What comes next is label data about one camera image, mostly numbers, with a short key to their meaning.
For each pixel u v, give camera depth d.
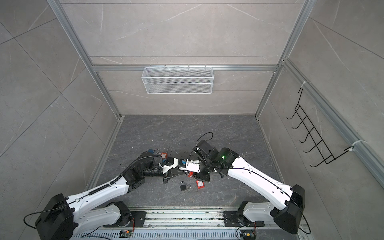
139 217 0.73
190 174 0.69
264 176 0.44
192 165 0.60
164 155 0.96
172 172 0.64
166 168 0.61
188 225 0.73
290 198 0.39
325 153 0.62
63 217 0.39
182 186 0.84
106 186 0.51
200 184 0.84
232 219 0.73
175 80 1.01
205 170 0.58
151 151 0.99
